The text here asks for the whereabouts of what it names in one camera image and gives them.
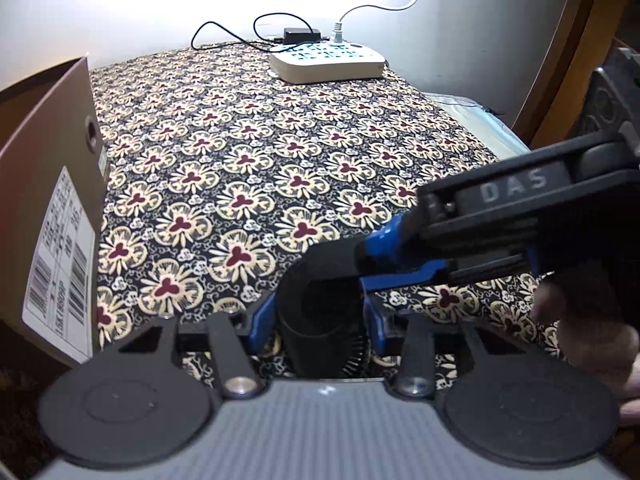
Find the person's hand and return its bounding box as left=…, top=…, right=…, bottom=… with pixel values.
left=532, top=280, right=639, bottom=426

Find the white power strip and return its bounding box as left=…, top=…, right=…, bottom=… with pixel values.
left=269, top=41, right=386, bottom=84

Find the floral patterned tablecloth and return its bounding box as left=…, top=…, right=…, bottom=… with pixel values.
left=89, top=41, right=566, bottom=391

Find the brown cardboard shoe box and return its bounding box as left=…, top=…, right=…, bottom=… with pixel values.
left=1, top=58, right=110, bottom=367

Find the white power cord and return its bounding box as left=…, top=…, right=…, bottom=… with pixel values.
left=332, top=0, right=432, bottom=44

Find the light mattress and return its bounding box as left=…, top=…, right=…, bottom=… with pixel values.
left=424, top=92, right=529, bottom=160

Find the black power adapter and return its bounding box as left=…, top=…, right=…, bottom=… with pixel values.
left=282, top=27, right=322, bottom=46

